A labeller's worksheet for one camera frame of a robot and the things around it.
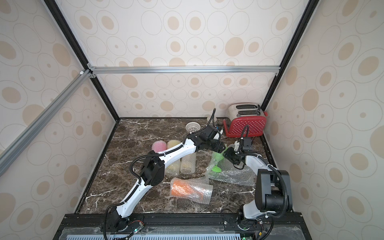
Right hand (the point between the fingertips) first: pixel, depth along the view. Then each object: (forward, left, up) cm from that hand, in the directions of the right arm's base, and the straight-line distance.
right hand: (230, 154), depth 92 cm
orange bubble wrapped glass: (-23, +22, +2) cm, 32 cm away
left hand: (+2, +3, +6) cm, 7 cm away
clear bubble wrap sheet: (-10, +1, -5) cm, 11 cm away
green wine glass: (-4, +9, +3) cm, 10 cm away
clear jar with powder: (+38, +13, -4) cm, 41 cm away
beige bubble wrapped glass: (-10, +26, +3) cm, 27 cm away
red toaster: (+24, -7, +12) cm, 28 cm away
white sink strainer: (+25, +26, -3) cm, 36 cm away
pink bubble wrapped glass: (+3, +46, +3) cm, 46 cm away
